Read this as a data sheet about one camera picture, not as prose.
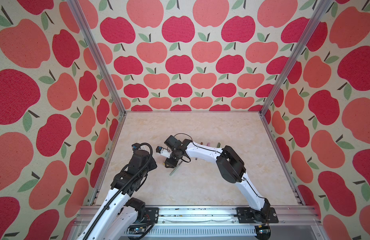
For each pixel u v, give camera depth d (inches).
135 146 26.6
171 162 32.3
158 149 32.9
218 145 39.9
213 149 24.1
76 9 27.6
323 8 27.3
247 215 28.9
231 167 21.6
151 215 29.3
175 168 35.5
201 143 40.1
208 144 39.9
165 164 34.2
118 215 18.7
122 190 19.1
